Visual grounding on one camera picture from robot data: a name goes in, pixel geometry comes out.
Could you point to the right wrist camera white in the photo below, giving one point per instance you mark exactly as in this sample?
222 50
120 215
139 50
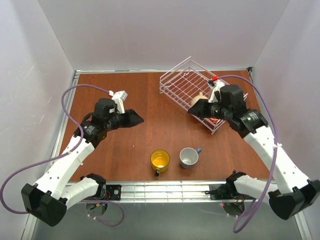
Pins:
215 85

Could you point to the white mug blue handle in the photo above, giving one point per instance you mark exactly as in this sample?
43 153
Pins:
189 157

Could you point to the beige round ceramic mug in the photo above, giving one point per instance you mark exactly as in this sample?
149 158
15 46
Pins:
198 98

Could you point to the yellow enamel mug black handle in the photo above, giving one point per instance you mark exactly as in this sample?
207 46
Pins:
160 160

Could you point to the dark brown glazed mug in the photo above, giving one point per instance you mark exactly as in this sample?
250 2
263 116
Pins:
214 121

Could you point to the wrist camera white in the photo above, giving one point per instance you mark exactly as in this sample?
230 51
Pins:
119 98
215 85

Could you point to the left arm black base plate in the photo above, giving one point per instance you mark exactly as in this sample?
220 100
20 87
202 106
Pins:
112 192

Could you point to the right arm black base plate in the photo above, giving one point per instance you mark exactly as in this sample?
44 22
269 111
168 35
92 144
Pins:
221 192

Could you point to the aluminium frame rail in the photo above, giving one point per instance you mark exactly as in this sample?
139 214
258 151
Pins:
175 191

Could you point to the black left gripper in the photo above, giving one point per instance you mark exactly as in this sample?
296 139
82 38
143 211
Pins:
124 119

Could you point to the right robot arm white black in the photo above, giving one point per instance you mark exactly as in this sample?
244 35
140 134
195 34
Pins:
292 191

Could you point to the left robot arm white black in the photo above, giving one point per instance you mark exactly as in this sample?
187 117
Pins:
49 198

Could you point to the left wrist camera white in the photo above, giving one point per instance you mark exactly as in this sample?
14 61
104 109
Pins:
119 98

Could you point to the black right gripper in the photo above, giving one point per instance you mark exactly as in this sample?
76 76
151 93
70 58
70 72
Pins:
206 109

